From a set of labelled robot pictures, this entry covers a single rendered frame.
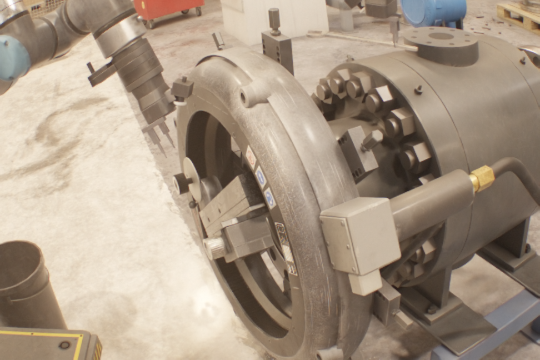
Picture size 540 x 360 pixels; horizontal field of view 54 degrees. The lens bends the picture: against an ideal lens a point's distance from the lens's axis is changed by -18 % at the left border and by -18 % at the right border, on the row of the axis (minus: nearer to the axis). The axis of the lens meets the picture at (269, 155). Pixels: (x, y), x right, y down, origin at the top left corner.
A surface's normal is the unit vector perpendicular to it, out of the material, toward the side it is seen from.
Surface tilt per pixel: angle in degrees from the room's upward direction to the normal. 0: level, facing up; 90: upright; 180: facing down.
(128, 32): 70
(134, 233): 0
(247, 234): 54
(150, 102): 65
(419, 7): 90
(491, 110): 48
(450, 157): 61
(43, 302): 93
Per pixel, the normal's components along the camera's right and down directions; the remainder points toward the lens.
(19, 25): 0.63, -0.09
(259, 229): 0.29, -0.26
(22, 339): -0.11, -0.90
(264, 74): 0.00, -0.76
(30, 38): 0.81, -0.27
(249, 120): -0.65, -0.16
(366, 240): 0.37, -0.04
